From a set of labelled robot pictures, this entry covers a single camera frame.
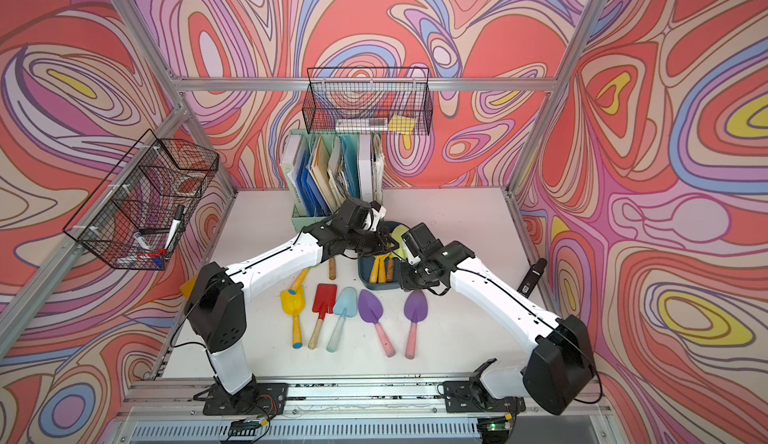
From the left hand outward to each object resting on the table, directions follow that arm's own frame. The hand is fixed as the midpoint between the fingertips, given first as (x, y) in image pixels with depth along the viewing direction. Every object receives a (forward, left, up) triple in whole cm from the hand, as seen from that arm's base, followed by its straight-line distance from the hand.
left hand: (402, 246), depth 81 cm
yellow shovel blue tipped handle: (-9, +32, -18) cm, 38 cm away
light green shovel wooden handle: (+4, +1, 0) cm, 4 cm away
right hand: (-10, -1, -6) cm, 11 cm away
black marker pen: (-3, +54, +13) cm, 55 cm away
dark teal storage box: (+5, +11, -17) cm, 21 cm away
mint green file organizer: (+28, +25, +4) cm, 38 cm away
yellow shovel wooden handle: (+3, +3, -16) cm, 17 cm away
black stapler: (-2, -41, -14) cm, 43 cm away
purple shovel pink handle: (-11, +9, -19) cm, 23 cm away
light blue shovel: (-9, +16, -18) cm, 26 cm away
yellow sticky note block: (-3, +67, -17) cm, 69 cm away
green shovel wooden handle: (+3, +22, -17) cm, 28 cm away
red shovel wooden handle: (-8, +23, -19) cm, 31 cm away
